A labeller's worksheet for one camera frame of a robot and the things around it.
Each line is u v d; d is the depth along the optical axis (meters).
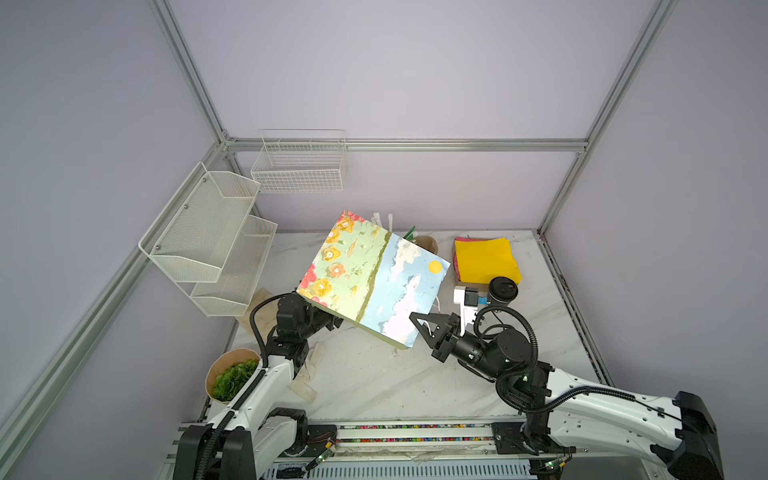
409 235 0.95
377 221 0.99
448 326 0.56
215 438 0.40
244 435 0.42
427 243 1.14
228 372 0.73
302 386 0.83
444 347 0.54
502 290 0.90
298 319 0.63
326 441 0.73
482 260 1.08
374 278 0.60
